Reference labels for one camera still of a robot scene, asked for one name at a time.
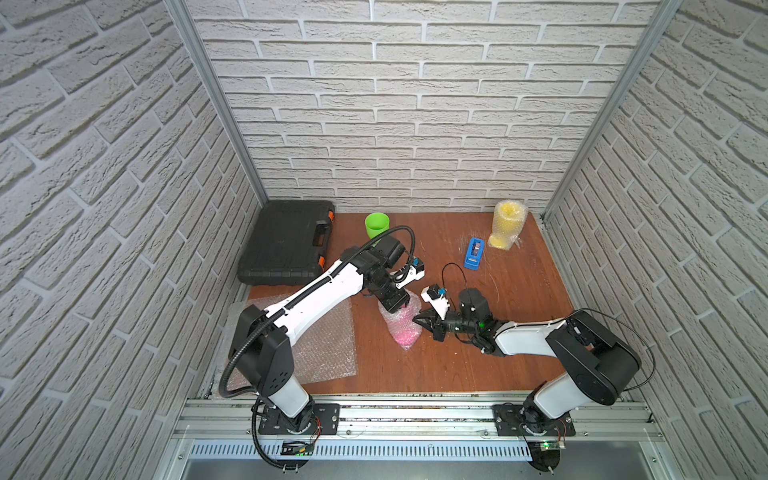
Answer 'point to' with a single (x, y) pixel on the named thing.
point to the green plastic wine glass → (376, 223)
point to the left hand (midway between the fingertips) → (405, 298)
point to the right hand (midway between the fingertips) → (417, 318)
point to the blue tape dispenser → (474, 254)
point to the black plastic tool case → (286, 243)
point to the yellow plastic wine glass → (507, 220)
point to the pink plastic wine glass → (405, 331)
